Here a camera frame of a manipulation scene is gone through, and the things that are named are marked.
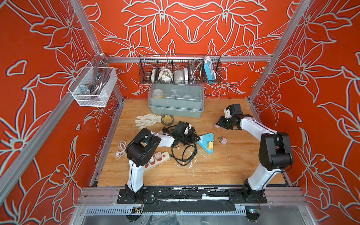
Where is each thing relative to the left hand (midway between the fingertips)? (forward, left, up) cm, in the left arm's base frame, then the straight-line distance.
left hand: (198, 139), depth 92 cm
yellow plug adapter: (-5, -7, +4) cm, 10 cm away
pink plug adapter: (+9, -12, +5) cm, 16 cm away
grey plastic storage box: (+21, +11, +16) cm, 29 cm away
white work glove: (+14, +42, -2) cm, 45 cm away
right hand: (+11, -11, +6) cm, 17 cm away
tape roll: (+18, +24, -3) cm, 30 cm away
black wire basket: (+40, +17, +28) cm, 52 cm away
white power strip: (-13, +21, -1) cm, 25 cm away
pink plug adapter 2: (+1, -17, -1) cm, 17 cm away
